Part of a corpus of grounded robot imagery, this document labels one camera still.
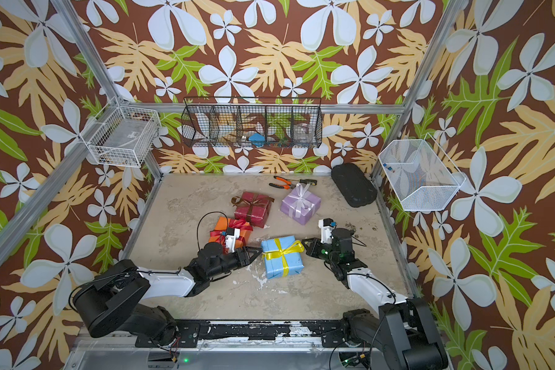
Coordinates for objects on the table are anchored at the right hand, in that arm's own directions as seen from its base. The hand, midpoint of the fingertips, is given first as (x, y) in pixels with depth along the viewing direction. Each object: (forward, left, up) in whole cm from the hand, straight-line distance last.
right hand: (300, 240), depth 86 cm
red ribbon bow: (+8, +25, 0) cm, 26 cm away
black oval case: (+30, -30, -4) cm, 43 cm away
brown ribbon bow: (+19, +19, 0) cm, 27 cm away
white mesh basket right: (+18, -45, +17) cm, 51 cm away
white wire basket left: (+32, +70, +25) cm, 80 cm away
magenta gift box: (+17, +19, -2) cm, 26 cm away
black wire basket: (+45, +21, +22) cm, 55 cm away
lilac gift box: (+14, -3, -2) cm, 14 cm away
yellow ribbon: (-2, +1, -2) cm, 3 cm away
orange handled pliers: (+36, +3, -8) cm, 37 cm away
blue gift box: (-9, +10, -2) cm, 14 cm away
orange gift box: (+8, +32, -2) cm, 33 cm away
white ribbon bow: (+19, -2, -1) cm, 19 cm away
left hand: (-5, +14, +2) cm, 15 cm away
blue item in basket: (+35, +17, +20) cm, 44 cm away
